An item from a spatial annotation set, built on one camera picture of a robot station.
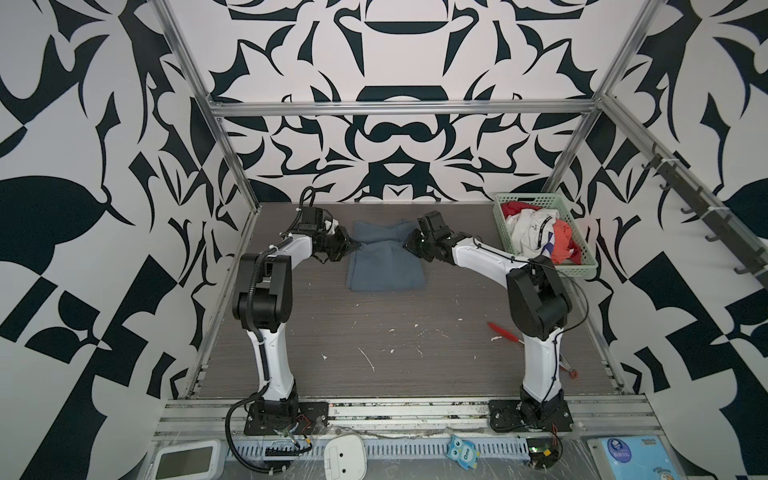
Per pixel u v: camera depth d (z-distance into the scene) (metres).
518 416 0.74
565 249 0.99
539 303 0.53
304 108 0.90
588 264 0.98
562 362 0.81
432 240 0.76
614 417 0.76
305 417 0.73
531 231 1.02
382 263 0.95
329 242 0.86
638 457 0.65
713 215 0.59
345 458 0.67
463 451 0.69
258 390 0.62
